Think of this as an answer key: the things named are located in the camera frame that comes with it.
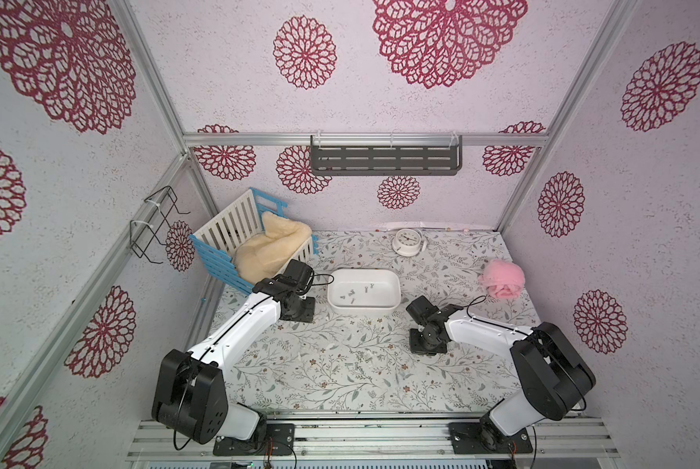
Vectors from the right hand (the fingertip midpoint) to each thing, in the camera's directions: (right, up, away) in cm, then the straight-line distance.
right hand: (423, 350), depth 90 cm
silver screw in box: (-14, +19, +16) cm, 29 cm away
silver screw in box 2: (-22, +14, +11) cm, 28 cm away
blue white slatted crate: (-63, +40, +17) cm, 77 cm away
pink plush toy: (+28, +21, +6) cm, 36 cm away
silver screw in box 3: (-17, +17, +13) cm, 28 cm away
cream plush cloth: (-54, +28, +11) cm, 62 cm away
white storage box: (-17, +18, +13) cm, 28 cm away
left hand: (-36, +12, -4) cm, 39 cm away
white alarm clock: (0, +35, +23) cm, 42 cm away
